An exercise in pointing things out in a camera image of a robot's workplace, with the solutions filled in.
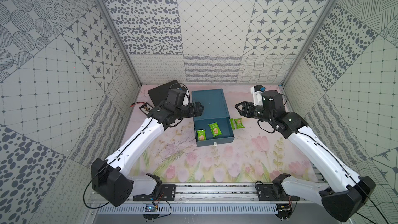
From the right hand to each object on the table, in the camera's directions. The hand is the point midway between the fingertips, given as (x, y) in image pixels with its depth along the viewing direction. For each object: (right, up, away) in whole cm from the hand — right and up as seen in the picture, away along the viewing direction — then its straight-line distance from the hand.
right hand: (239, 109), depth 73 cm
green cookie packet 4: (+1, -10, +27) cm, 29 cm away
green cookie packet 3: (+5, -10, +25) cm, 28 cm away
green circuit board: (-42, -47, -1) cm, 63 cm away
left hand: (-21, +1, +4) cm, 21 cm away
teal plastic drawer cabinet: (-12, +3, +8) cm, 15 cm away
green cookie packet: (-18, -13, +3) cm, 23 cm away
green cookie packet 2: (-11, -11, +5) cm, 16 cm away
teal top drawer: (-14, -12, +5) cm, 19 cm away
